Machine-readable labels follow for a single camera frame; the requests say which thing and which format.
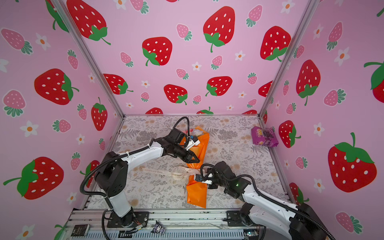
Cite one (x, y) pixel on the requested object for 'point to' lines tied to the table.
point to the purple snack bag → (266, 136)
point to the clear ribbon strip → (181, 172)
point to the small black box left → (80, 230)
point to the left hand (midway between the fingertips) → (198, 160)
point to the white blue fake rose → (197, 132)
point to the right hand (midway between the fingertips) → (202, 172)
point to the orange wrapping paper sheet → (197, 192)
